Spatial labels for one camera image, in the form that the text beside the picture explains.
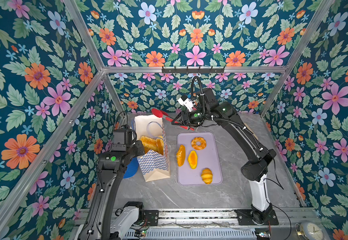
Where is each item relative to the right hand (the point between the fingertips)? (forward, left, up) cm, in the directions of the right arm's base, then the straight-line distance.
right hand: (174, 121), depth 68 cm
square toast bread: (+5, +15, -26) cm, 30 cm away
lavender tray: (+1, -19, -36) cm, 41 cm away
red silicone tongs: (+4, +6, +2) cm, 7 cm away
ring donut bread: (+9, -17, -33) cm, 38 cm away
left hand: (-6, +16, -8) cm, 19 cm away
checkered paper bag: (-11, +12, -24) cm, 29 cm away
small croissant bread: (-12, -17, -34) cm, 40 cm away
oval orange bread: (-1, -2, -30) cm, 31 cm away
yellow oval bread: (-2, -9, -32) cm, 34 cm away
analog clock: (-39, -62, -32) cm, 80 cm away
